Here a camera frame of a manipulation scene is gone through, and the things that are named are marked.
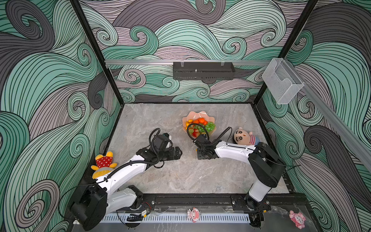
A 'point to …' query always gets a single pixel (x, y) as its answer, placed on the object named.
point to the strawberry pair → (195, 133)
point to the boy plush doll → (242, 137)
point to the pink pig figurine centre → (193, 214)
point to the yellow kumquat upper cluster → (190, 121)
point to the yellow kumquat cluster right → (186, 128)
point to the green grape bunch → (209, 126)
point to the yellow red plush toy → (104, 165)
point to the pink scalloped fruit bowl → (195, 115)
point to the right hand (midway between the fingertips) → (200, 155)
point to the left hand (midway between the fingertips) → (177, 152)
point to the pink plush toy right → (298, 218)
